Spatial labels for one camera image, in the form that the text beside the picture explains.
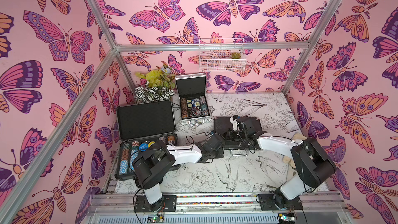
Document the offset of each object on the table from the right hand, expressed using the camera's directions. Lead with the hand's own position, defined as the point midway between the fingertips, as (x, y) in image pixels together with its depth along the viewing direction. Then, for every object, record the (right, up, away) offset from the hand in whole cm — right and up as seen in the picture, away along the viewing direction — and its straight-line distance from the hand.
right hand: (224, 133), depth 91 cm
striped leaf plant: (-42, +23, -1) cm, 48 cm away
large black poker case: (-51, +5, +3) cm, 51 cm away
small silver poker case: (-20, +28, +18) cm, 39 cm away
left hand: (0, -10, -3) cm, 10 cm away
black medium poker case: (0, +4, +6) cm, 7 cm away
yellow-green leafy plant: (-39, +35, +10) cm, 53 cm away
